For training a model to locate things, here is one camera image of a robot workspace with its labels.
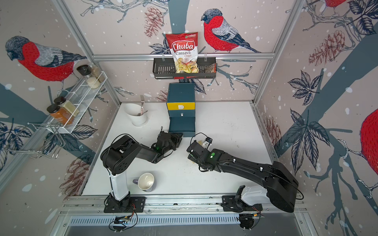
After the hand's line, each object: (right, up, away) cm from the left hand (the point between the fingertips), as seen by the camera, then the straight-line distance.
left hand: (186, 132), depth 93 cm
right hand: (+4, -12, -12) cm, 17 cm away
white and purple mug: (-22, -25, -15) cm, 37 cm away
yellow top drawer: (-3, +17, -1) cm, 18 cm away
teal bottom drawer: (-1, +4, +8) cm, 9 cm away
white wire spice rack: (-54, +17, -22) cm, 61 cm away
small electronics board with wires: (-31, -42, -23) cm, 57 cm away
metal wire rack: (-64, 0, -28) cm, 69 cm away
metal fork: (-33, +20, +10) cm, 40 cm away
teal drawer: (-3, +13, +5) cm, 14 cm away
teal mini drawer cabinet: (-4, +27, +4) cm, 27 cm away
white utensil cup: (-39, +15, +9) cm, 43 cm away
